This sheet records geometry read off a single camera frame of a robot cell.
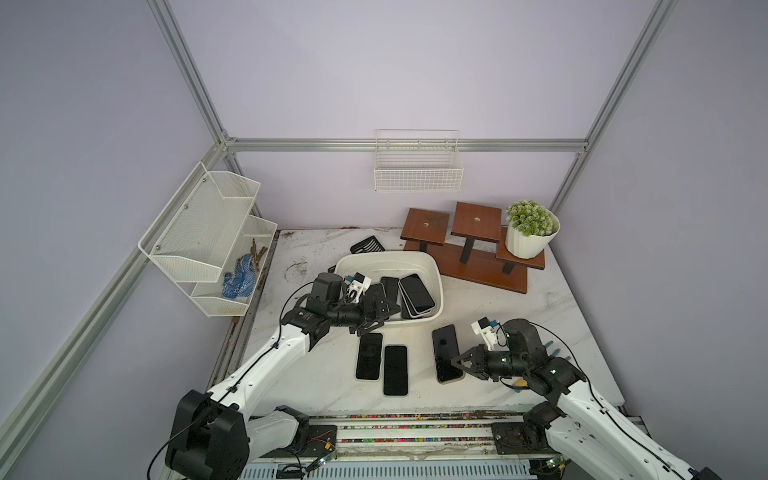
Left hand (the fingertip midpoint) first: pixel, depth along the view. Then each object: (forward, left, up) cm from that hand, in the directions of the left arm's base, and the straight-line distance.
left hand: (390, 319), depth 75 cm
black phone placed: (-6, +6, -17) cm, 19 cm away
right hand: (-10, -17, -8) cm, 21 cm away
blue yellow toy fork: (-17, -27, +5) cm, 33 cm away
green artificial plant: (+24, -39, +13) cm, 47 cm away
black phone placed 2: (-7, -1, -18) cm, 19 cm away
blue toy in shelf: (+14, +45, -4) cm, 48 cm away
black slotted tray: (+41, +9, -17) cm, 46 cm away
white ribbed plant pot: (+22, -39, +4) cm, 45 cm away
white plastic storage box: (+31, -3, -16) cm, 35 cm away
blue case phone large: (+17, -8, -16) cm, 25 cm away
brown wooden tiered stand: (+40, -33, -18) cm, 55 cm away
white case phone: (+21, 0, -16) cm, 26 cm away
